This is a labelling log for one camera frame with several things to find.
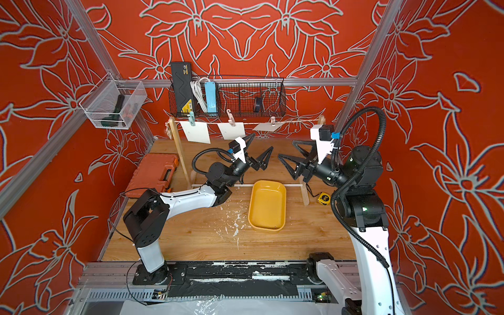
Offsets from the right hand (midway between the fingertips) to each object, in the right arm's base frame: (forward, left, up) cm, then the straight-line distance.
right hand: (282, 151), depth 52 cm
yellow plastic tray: (+6, +2, -46) cm, 46 cm away
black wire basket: (+51, +14, -15) cm, 55 cm away
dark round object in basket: (+44, +7, -15) cm, 47 cm away
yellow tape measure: (+10, -26, -44) cm, 52 cm away
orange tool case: (+22, +59, -40) cm, 75 cm away
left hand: (+13, +5, -8) cm, 16 cm away
